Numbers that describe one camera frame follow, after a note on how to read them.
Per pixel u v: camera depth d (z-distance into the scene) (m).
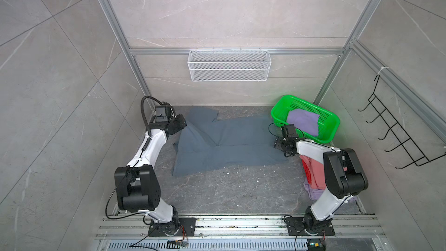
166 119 0.67
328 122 1.07
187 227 0.73
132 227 0.75
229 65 1.01
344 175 0.48
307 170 0.86
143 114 0.62
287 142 0.73
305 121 1.08
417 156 0.59
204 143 0.95
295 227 0.73
